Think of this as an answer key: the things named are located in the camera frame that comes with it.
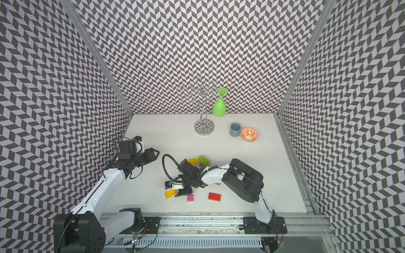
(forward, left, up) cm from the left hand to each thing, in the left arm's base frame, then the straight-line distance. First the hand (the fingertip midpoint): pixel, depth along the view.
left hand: (155, 154), depth 84 cm
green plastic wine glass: (+25, -35, +12) cm, 45 cm away
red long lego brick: (-2, -24, -9) cm, 26 cm away
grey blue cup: (+23, -46, -8) cm, 52 cm away
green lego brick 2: (-1, -27, -7) cm, 28 cm away
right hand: (-15, -11, -13) cm, 22 cm away
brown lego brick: (-12, -34, -11) cm, 38 cm away
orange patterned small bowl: (+21, -56, -10) cm, 60 cm away
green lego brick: (0, -24, -5) cm, 25 cm away
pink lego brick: (-19, -19, -11) cm, 29 cm away
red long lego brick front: (-19, -32, -11) cm, 38 cm away
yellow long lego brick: (-18, -8, -10) cm, 22 cm away
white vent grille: (-38, -23, -12) cm, 46 cm away
